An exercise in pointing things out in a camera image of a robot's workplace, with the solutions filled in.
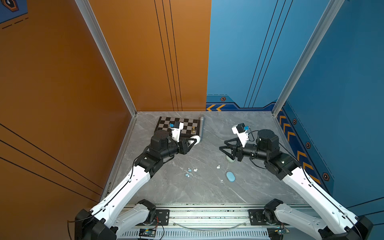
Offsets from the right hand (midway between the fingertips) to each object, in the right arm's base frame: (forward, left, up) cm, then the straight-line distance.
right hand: (222, 145), depth 67 cm
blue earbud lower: (-2, +18, -28) cm, 33 cm away
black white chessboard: (+31, +16, -24) cm, 42 cm away
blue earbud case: (-3, -7, -28) cm, 29 cm away
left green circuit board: (-29, +36, -31) cm, 56 cm away
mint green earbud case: (-7, -2, 0) cm, 7 cm away
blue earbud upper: (+1, +16, -28) cm, 33 cm away
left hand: (+4, +12, -1) cm, 13 cm away
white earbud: (+1, +13, -28) cm, 31 cm away
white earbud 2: (+3, -1, -28) cm, 28 cm away
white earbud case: (+5, +11, -1) cm, 12 cm away
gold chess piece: (+28, +14, -23) cm, 39 cm away
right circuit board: (-30, -26, -32) cm, 51 cm away
